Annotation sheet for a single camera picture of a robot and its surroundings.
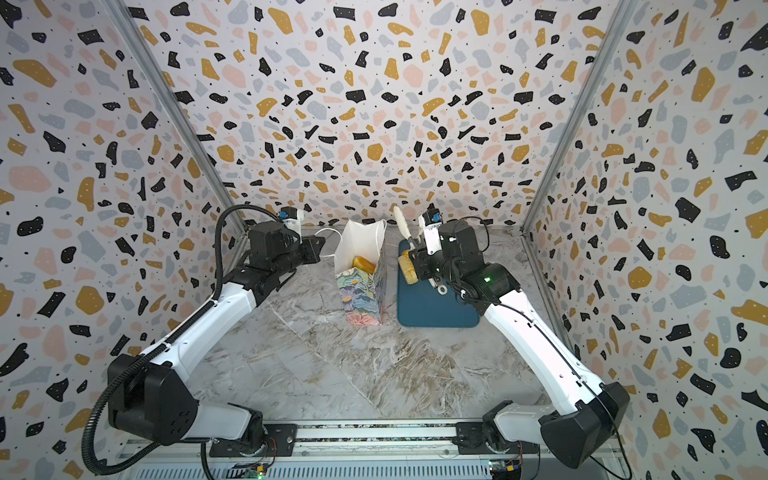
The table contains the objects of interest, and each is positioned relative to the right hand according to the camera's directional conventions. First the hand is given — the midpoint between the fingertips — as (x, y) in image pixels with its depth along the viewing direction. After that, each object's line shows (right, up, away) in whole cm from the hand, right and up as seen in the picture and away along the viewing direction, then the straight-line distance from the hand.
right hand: (412, 245), depth 71 cm
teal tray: (+4, -19, +30) cm, 36 cm away
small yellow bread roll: (-15, -5, +26) cm, 31 cm away
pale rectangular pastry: (0, -7, +32) cm, 33 cm away
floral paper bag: (-13, -13, +13) cm, 22 cm away
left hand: (-23, +3, +8) cm, 25 cm away
